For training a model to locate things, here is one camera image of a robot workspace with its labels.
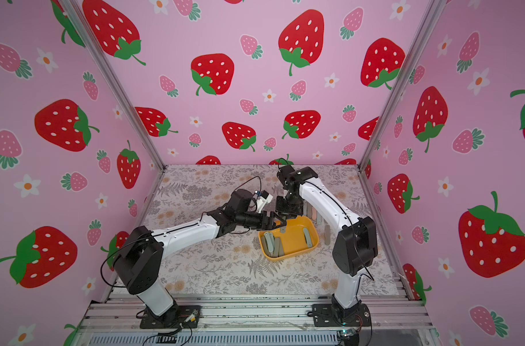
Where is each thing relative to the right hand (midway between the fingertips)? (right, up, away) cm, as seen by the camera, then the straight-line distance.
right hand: (291, 215), depth 84 cm
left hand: (-4, -3, -5) cm, 7 cm away
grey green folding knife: (+17, -10, +11) cm, 23 cm away
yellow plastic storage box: (+4, -11, +9) cm, 15 cm away
